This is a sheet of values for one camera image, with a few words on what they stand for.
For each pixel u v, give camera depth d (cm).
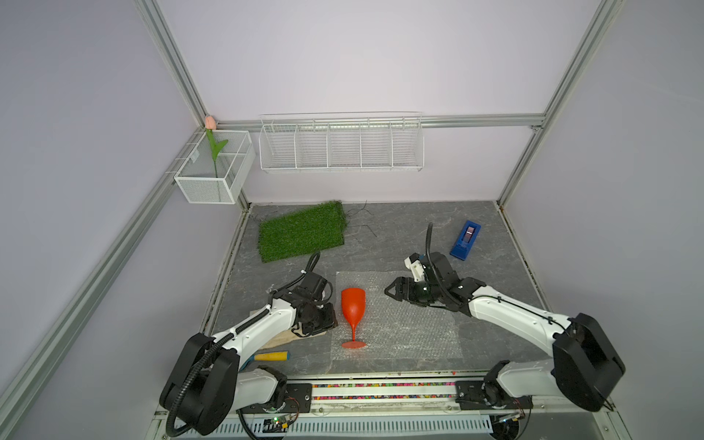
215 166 89
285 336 83
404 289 74
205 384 41
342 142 103
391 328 87
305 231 108
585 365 42
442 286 64
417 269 77
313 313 72
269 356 80
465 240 102
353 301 89
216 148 91
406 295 72
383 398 75
